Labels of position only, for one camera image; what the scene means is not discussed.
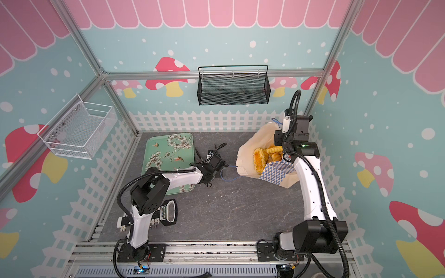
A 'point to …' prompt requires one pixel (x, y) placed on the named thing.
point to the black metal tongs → (200, 157)
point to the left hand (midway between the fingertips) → (212, 170)
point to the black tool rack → (167, 215)
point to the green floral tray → (170, 153)
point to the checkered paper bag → (280, 172)
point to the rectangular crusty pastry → (260, 157)
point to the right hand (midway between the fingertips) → (281, 131)
